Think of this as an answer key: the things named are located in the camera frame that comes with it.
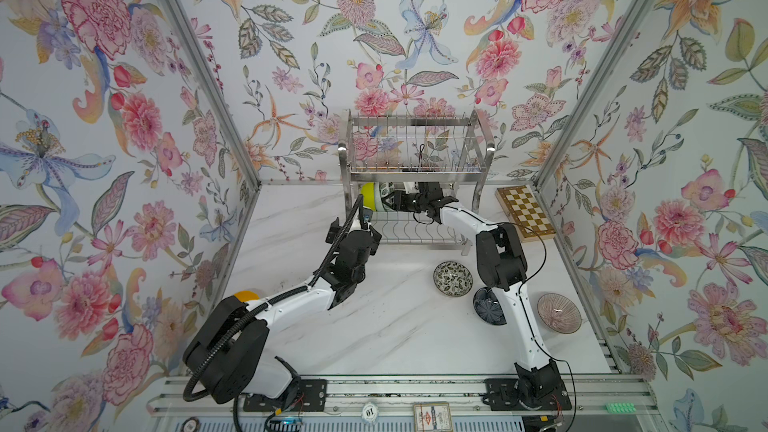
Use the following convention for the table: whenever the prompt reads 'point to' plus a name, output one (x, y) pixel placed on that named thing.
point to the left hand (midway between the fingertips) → (360, 224)
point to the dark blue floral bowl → (487, 307)
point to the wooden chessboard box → (526, 212)
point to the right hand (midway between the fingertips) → (386, 198)
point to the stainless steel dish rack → (416, 179)
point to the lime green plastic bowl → (368, 191)
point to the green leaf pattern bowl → (385, 189)
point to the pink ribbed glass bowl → (559, 313)
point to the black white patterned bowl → (453, 278)
